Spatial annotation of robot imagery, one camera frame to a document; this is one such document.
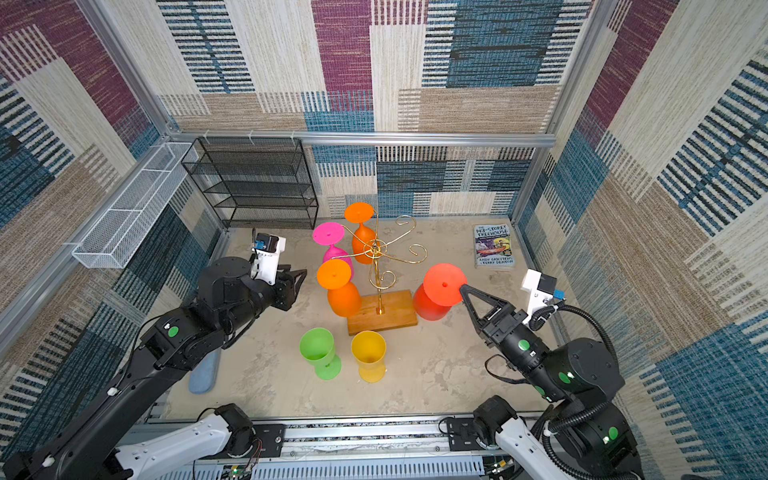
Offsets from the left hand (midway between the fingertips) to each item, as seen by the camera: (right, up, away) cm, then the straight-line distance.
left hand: (298, 265), depth 65 cm
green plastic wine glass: (+1, -22, +14) cm, 26 cm away
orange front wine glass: (+8, -8, +8) cm, 14 cm away
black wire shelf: (-29, +28, +46) cm, 61 cm away
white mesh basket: (-45, +5, +5) cm, 45 cm away
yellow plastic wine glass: (+14, -22, +13) cm, 29 cm away
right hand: (+31, -5, -15) cm, 34 cm away
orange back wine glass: (+14, +4, +6) cm, 16 cm away
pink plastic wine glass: (+6, +7, +7) cm, 12 cm away
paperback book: (+57, +5, +44) cm, 72 cm away
